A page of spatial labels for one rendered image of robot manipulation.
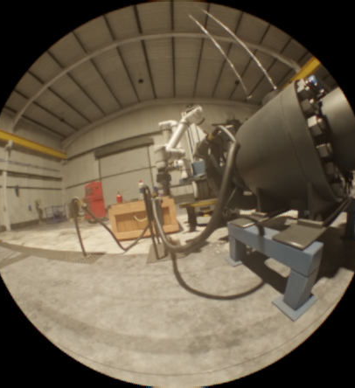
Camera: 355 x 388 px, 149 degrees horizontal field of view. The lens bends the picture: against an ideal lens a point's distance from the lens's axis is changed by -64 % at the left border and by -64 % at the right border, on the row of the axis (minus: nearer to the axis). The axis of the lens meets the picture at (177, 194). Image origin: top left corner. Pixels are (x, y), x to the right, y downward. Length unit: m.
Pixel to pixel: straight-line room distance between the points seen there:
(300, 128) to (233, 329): 0.68
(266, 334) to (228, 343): 0.12
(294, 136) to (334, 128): 0.18
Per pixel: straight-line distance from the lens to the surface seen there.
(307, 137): 0.51
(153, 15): 8.25
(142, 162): 9.88
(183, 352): 0.51
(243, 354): 0.50
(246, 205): 1.16
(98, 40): 8.77
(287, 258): 0.50
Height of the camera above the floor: 0.46
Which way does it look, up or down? level
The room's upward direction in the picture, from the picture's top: 10 degrees counter-clockwise
